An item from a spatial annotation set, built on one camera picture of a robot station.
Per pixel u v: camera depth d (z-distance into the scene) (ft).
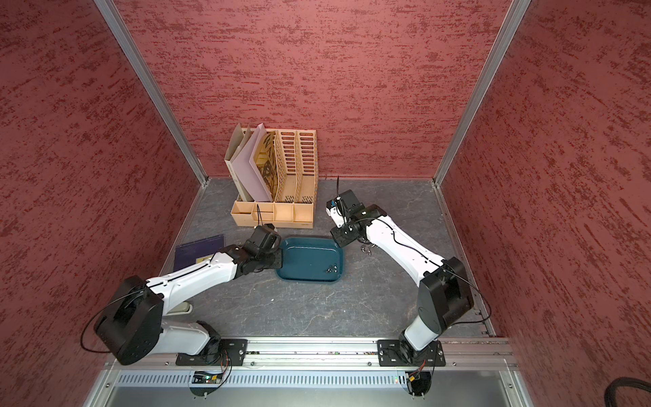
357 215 1.97
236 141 3.11
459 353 2.48
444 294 1.43
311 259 3.02
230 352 2.44
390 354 2.42
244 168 3.00
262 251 2.20
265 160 3.28
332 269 2.95
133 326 1.37
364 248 3.18
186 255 3.12
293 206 3.29
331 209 2.51
